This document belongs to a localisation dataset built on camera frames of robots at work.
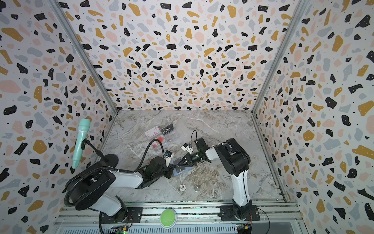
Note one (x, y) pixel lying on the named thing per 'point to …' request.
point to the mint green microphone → (84, 126)
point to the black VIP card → (179, 168)
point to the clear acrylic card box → (158, 133)
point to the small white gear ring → (182, 187)
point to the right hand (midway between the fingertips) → (182, 166)
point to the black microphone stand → (110, 160)
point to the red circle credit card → (161, 139)
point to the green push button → (168, 218)
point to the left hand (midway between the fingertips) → (179, 166)
